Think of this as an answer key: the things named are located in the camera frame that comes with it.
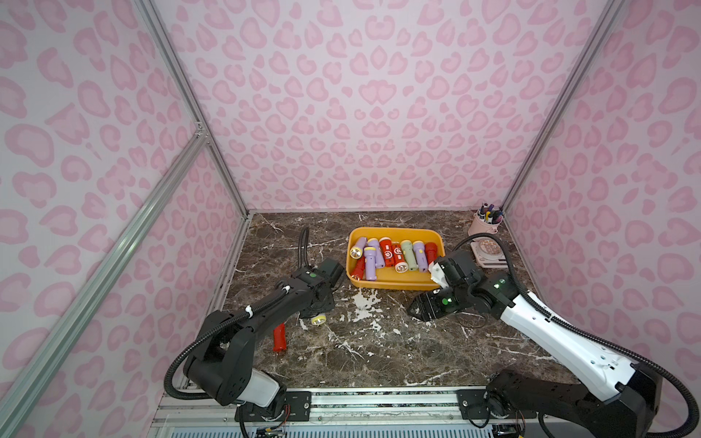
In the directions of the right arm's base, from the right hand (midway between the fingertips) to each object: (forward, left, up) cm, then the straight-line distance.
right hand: (417, 309), depth 73 cm
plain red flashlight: (+19, +17, -14) cm, 29 cm away
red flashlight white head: (+23, +2, -13) cm, 26 cm away
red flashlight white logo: (+31, +7, -14) cm, 34 cm away
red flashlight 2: (+30, -10, -16) cm, 35 cm away
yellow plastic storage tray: (+18, +7, -15) cm, 24 cm away
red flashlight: (-4, +40, -14) cm, 43 cm away
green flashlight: (+27, -2, -14) cm, 30 cm away
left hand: (+6, +28, -11) cm, 31 cm away
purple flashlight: (+25, +9, -14) cm, 30 cm away
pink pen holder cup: (+38, -28, -10) cm, 49 cm away
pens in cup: (+39, -31, -5) cm, 50 cm away
